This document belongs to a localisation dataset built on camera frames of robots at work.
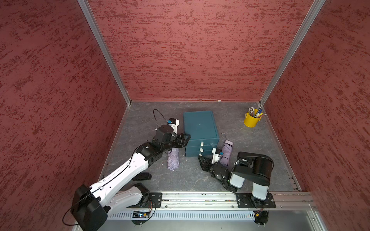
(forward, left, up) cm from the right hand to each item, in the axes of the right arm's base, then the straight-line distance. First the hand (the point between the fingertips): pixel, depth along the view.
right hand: (198, 159), depth 87 cm
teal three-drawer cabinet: (+12, -1, +20) cm, 23 cm away
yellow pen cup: (+25, -39, +4) cm, 47 cm away
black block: (-9, +34, -2) cm, 35 cm away
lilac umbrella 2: (-5, -14, +11) cm, 18 cm away
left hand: (+4, +7, +18) cm, 20 cm away
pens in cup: (+30, -44, +8) cm, 54 cm away
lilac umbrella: (0, +15, +3) cm, 16 cm away
